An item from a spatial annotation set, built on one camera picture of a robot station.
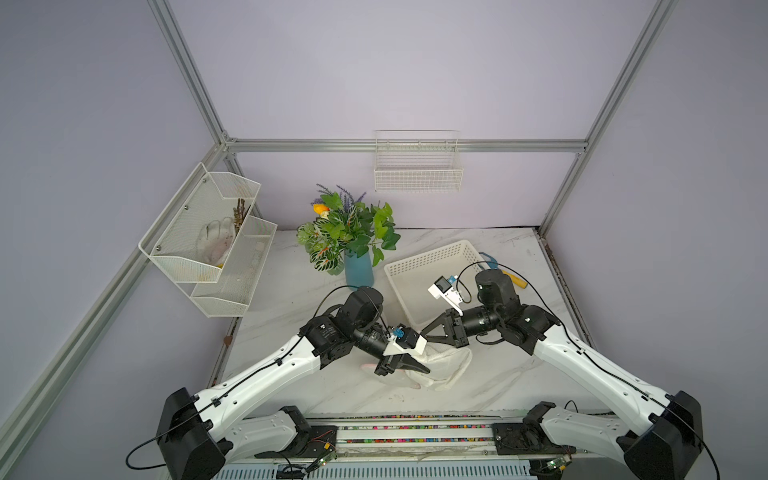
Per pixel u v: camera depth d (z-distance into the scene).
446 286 0.63
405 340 0.50
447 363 0.58
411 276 1.04
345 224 0.78
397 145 0.93
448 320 0.61
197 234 0.78
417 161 0.97
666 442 0.37
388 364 0.55
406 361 0.57
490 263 1.08
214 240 0.78
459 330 0.58
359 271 1.01
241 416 0.43
